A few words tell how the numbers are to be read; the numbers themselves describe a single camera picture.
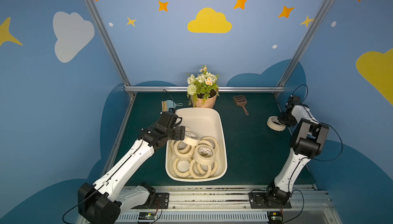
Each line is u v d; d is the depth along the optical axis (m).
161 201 0.75
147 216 0.72
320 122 0.57
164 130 0.57
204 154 0.83
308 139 0.59
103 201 0.37
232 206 0.75
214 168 0.82
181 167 0.86
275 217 0.73
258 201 0.75
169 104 1.16
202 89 0.89
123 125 1.09
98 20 0.80
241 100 1.15
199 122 1.01
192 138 0.82
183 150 0.84
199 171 0.82
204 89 0.89
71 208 0.37
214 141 0.92
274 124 0.99
